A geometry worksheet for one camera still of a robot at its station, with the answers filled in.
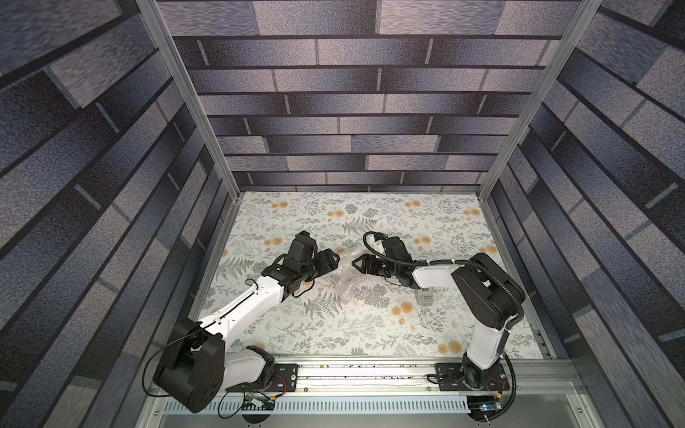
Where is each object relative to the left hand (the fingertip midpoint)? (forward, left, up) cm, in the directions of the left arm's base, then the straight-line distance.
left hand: (335, 259), depth 83 cm
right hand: (+5, -7, -10) cm, 13 cm away
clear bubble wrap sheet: (-4, -3, -6) cm, 8 cm away
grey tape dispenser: (-8, -30, -10) cm, 32 cm away
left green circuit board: (-36, +20, -14) cm, 44 cm away
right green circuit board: (-37, -43, -13) cm, 58 cm away
